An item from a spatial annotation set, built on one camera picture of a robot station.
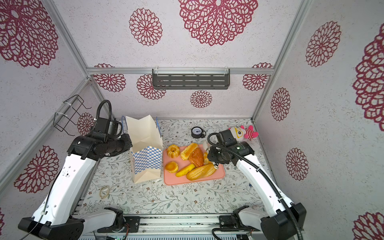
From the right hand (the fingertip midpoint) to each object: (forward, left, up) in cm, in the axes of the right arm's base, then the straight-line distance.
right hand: (210, 154), depth 76 cm
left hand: (-1, +38, +7) cm, 39 cm away
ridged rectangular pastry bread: (+11, +14, -17) cm, 25 cm away
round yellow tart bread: (0, +22, -15) cm, 27 cm away
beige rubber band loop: (-15, +60, -18) cm, 65 cm away
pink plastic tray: (-5, +22, -19) cm, 30 cm away
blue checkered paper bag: (-2, +31, +7) cm, 32 cm away
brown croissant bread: (+7, +7, -15) cm, 18 cm away
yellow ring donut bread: (+7, +2, -17) cm, 19 cm away
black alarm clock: (+30, +7, -18) cm, 36 cm away
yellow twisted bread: (-1, +13, -16) cm, 21 cm away
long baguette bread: (-2, +4, -17) cm, 17 cm away
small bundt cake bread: (+13, +22, -17) cm, 31 cm away
